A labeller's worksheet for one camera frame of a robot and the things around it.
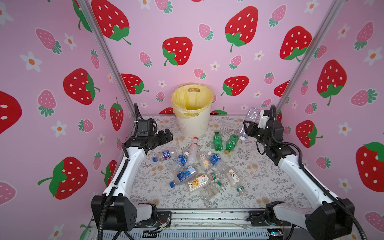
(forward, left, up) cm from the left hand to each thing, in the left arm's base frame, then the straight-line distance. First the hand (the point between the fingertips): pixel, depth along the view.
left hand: (166, 136), depth 81 cm
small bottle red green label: (-15, -28, -18) cm, 36 cm away
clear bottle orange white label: (-6, -22, -17) cm, 28 cm away
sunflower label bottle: (-20, -19, -16) cm, 31 cm away
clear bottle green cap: (-21, -25, -22) cm, 39 cm away
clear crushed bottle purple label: (+6, -46, +10) cm, 48 cm away
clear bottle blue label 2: (-2, +3, -17) cm, 18 cm away
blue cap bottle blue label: (-15, -9, -17) cm, 24 cm away
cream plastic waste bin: (+25, -15, -21) cm, 36 cm away
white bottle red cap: (+1, -14, -18) cm, 23 cm away
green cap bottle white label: (-17, -38, -16) cm, 45 cm away
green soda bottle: (+7, -40, -17) cm, 44 cm away
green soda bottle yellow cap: (+10, -31, -18) cm, 37 cm away
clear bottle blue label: (-6, -7, -18) cm, 20 cm away
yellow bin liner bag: (+36, -10, -3) cm, 37 cm away
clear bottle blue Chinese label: (-5, -28, -17) cm, 33 cm away
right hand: (+4, -43, +8) cm, 44 cm away
